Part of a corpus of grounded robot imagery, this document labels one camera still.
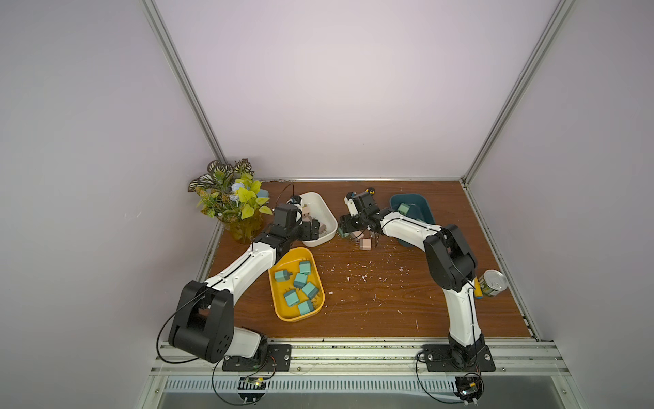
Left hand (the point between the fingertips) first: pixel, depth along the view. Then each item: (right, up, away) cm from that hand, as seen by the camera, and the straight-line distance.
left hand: (311, 221), depth 88 cm
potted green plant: (-27, +9, -4) cm, 29 cm away
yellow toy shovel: (+57, -24, -4) cm, 62 cm away
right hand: (+13, +1, +10) cm, 17 cm away
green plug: (+38, +4, +19) cm, 43 cm away
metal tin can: (+61, -20, -5) cm, 65 cm away
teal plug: (-3, -17, +2) cm, 17 cm away
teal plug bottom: (0, -23, -3) cm, 24 cm away
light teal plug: (-11, -19, -1) cm, 22 cm away
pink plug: (+20, -10, +10) cm, 25 cm away
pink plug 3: (-4, +2, +19) cm, 19 cm away
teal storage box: (+45, +4, +22) cm, 50 cm away
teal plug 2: (-4, -21, 0) cm, 21 cm away
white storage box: (+2, +2, +19) cm, 19 cm away
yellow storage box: (-9, -16, +6) cm, 19 cm away
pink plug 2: (+17, -6, +10) cm, 21 cm away
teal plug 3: (-6, -25, -5) cm, 27 cm away
